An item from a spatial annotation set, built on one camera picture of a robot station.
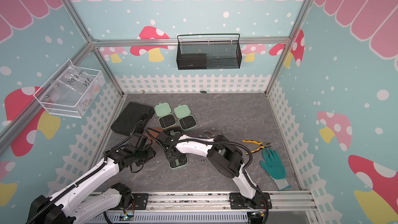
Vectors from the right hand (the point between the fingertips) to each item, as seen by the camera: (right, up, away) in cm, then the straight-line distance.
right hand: (174, 157), depth 88 cm
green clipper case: (-8, +21, +16) cm, 27 cm away
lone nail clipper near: (+17, -2, -1) cm, 17 cm away
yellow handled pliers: (+53, +6, +4) cm, 53 cm away
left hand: (-9, +3, -6) cm, 11 cm away
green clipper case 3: (+5, -1, -4) cm, 7 cm away
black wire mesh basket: (+20, +63, +6) cm, 67 cm away
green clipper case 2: (+6, +20, +15) cm, 25 cm away
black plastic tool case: (-29, +21, +11) cm, 37 cm away
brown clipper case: (-8, +16, -10) cm, 21 cm away
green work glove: (+57, -5, -3) cm, 57 cm away
